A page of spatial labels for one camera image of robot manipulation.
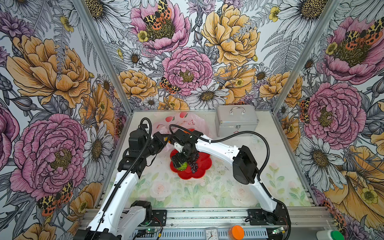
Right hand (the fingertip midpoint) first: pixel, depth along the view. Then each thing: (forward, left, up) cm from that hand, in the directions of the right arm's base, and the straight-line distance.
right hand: (183, 166), depth 85 cm
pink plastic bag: (+31, +2, +6) cm, 31 cm away
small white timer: (-31, -13, -5) cm, 34 cm away
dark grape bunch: (+3, -6, -4) cm, 8 cm away
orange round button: (-31, -23, +3) cm, 39 cm away
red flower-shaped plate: (+4, -12, -6) cm, 15 cm away
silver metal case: (+28, -31, +7) cm, 43 cm away
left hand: (+6, +5, +18) cm, 19 cm away
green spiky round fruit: (+1, 0, -2) cm, 3 cm away
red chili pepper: (+24, -5, +2) cm, 25 cm away
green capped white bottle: (-33, -62, +1) cm, 70 cm away
